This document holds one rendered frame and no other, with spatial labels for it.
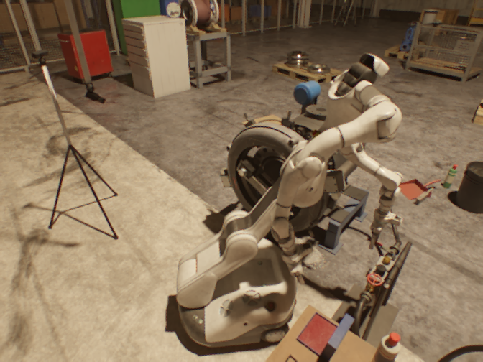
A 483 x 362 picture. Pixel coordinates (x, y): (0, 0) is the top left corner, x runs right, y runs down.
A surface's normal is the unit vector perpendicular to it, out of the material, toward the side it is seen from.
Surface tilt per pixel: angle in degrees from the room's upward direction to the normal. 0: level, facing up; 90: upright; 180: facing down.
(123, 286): 0
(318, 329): 0
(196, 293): 90
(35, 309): 0
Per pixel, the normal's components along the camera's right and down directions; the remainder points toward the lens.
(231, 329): 0.11, 0.55
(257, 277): 0.00, -0.83
